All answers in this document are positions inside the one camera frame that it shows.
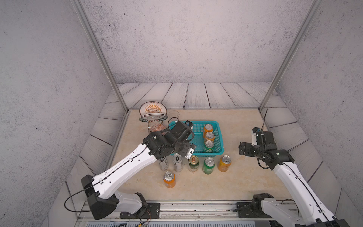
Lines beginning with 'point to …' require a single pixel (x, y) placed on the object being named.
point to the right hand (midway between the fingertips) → (249, 146)
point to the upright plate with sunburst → (153, 107)
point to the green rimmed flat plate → (153, 117)
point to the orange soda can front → (169, 179)
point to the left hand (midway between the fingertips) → (188, 145)
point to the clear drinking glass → (174, 114)
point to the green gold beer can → (194, 164)
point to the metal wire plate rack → (149, 124)
